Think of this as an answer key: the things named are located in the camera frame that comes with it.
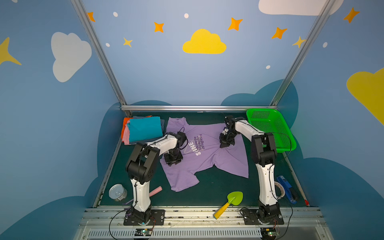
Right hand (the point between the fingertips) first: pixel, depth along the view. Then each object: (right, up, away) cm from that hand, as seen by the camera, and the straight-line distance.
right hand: (222, 144), depth 102 cm
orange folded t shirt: (-71, +18, +9) cm, 74 cm away
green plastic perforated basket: (+41, +17, +14) cm, 47 cm away
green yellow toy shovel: (+2, -26, -23) cm, 35 cm away
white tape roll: (+30, -23, -20) cm, 43 cm away
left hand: (-30, -11, -8) cm, 33 cm away
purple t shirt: (-13, -2, 0) cm, 13 cm away
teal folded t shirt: (-54, +11, +3) cm, 56 cm away
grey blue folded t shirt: (-43, +17, +10) cm, 48 cm away
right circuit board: (+17, -40, -31) cm, 53 cm away
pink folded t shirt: (-66, +5, -1) cm, 66 cm away
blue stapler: (+32, -21, -20) cm, 44 cm away
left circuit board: (-44, -39, -31) cm, 66 cm away
